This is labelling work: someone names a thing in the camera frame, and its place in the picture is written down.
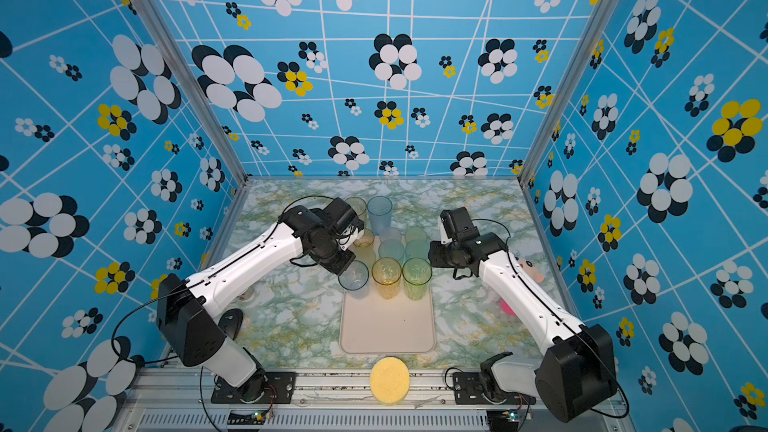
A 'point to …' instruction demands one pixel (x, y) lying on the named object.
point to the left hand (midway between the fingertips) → (347, 265)
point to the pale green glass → (415, 233)
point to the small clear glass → (390, 233)
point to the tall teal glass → (391, 248)
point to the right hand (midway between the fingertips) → (437, 254)
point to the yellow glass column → (386, 274)
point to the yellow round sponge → (389, 380)
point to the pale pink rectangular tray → (372, 324)
